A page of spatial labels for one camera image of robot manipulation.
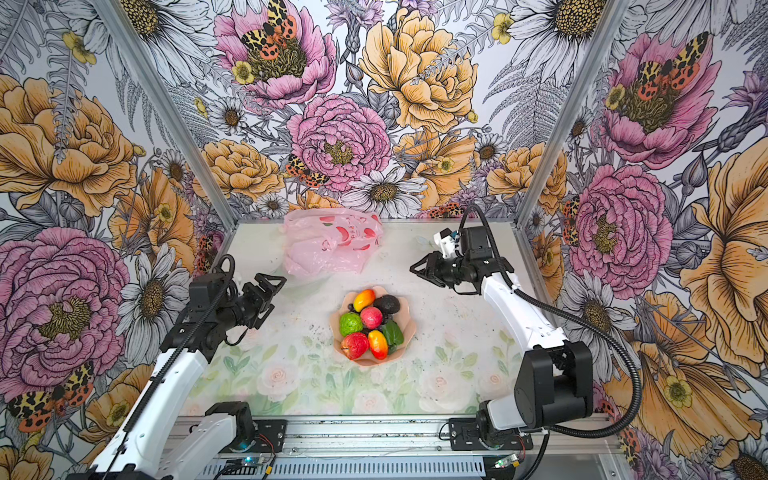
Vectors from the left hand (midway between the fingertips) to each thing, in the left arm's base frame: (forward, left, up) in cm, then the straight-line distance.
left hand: (282, 300), depth 78 cm
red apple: (-9, -19, -8) cm, 22 cm away
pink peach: (-1, -23, -7) cm, 24 cm away
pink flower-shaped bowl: (+1, -31, -14) cm, 34 cm away
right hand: (+4, -34, +3) cm, 35 cm away
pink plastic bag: (+25, -8, -6) cm, 27 cm away
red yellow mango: (-8, -25, -10) cm, 28 cm away
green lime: (-2, -17, -10) cm, 19 cm away
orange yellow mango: (+6, -20, -10) cm, 23 cm away
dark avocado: (+4, -27, -10) cm, 29 cm away
